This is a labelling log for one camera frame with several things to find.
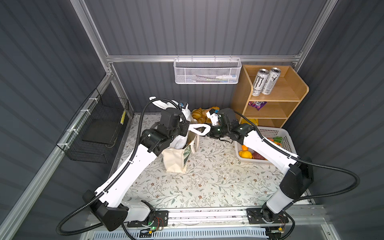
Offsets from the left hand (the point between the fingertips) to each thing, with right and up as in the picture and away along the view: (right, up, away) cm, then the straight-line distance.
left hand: (182, 118), depth 70 cm
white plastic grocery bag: (-1, -10, -2) cm, 10 cm away
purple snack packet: (+48, +11, +29) cm, 58 cm away
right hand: (+9, -7, +7) cm, 13 cm away
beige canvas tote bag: (-5, -23, +12) cm, 26 cm away
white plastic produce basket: (+63, -11, +26) cm, 69 cm away
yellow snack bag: (+51, 0, +41) cm, 65 cm away
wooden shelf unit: (+49, +15, +17) cm, 54 cm away
